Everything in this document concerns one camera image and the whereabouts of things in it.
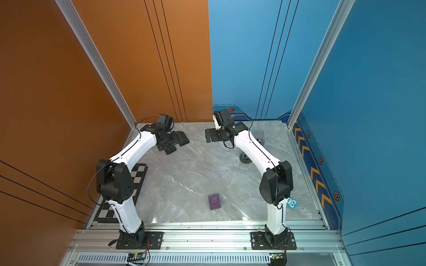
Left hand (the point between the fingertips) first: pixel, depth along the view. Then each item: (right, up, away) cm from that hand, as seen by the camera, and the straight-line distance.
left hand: (176, 139), depth 94 cm
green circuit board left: (-12, -51, -21) cm, 57 cm away
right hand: (+22, +3, -6) cm, 23 cm away
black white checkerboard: (-30, -35, -15) cm, 48 cm away
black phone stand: (+1, -4, -16) cm, 16 cm away
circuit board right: (+50, -52, -23) cm, 75 cm away
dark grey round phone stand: (+40, -11, +4) cm, 41 cm away
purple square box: (+22, -31, -13) cm, 40 cm away
